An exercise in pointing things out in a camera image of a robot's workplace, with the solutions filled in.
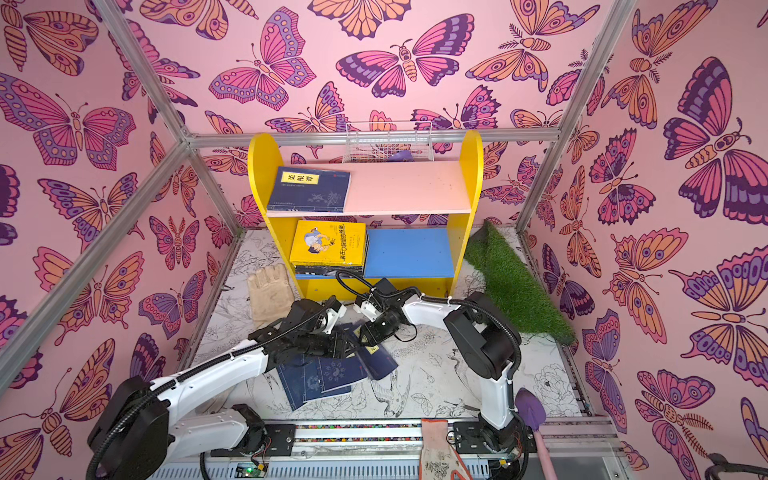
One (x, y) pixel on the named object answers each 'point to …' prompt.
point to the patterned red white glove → (438, 460)
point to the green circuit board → (250, 470)
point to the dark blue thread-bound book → (293, 377)
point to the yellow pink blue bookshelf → (397, 225)
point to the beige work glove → (271, 294)
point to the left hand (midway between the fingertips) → (356, 344)
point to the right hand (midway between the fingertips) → (364, 337)
